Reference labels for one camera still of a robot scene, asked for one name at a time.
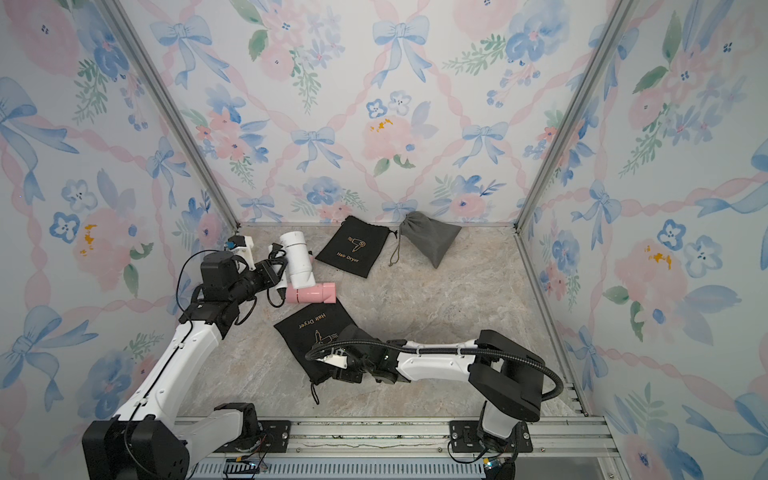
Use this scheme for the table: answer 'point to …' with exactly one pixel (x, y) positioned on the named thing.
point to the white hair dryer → (297, 270)
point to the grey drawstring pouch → (431, 237)
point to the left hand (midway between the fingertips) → (282, 261)
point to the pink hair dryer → (317, 293)
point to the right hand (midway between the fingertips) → (324, 351)
